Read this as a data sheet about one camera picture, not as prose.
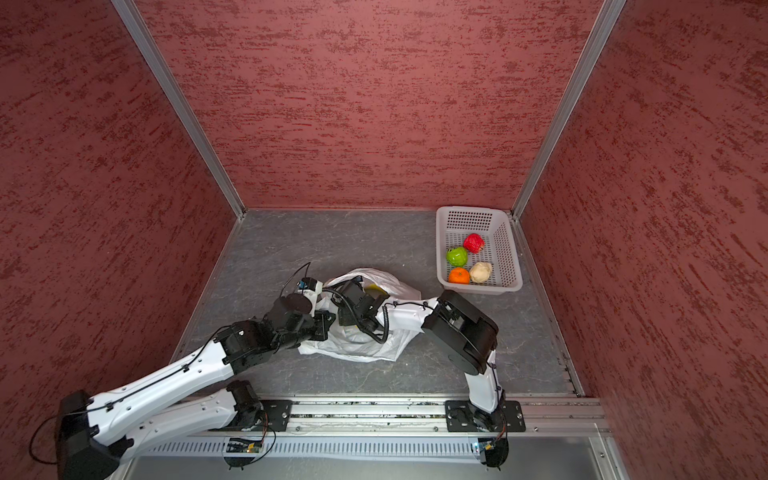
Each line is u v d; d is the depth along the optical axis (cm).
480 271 97
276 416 74
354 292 72
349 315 69
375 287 73
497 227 110
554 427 75
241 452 72
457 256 99
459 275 97
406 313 57
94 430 40
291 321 56
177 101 88
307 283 67
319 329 66
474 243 103
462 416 74
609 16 71
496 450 71
